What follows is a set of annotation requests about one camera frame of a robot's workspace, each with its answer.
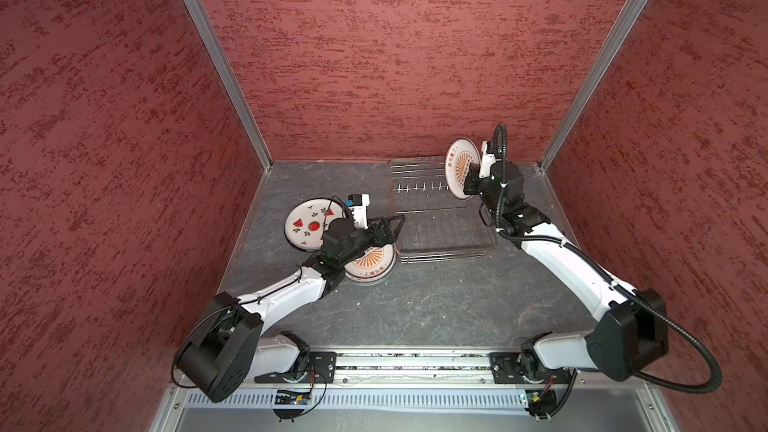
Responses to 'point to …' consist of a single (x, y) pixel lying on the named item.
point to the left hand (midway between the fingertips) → (397, 223)
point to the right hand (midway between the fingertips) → (468, 170)
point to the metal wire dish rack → (439, 226)
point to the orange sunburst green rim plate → (460, 153)
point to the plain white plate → (307, 221)
